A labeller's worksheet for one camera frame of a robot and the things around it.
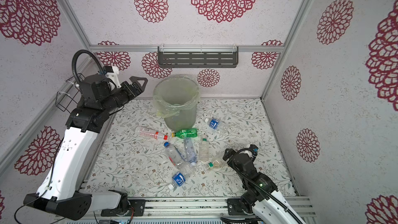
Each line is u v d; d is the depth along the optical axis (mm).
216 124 997
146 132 948
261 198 507
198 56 936
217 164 834
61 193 370
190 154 919
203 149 941
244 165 557
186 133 952
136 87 551
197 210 734
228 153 705
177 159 881
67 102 776
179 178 779
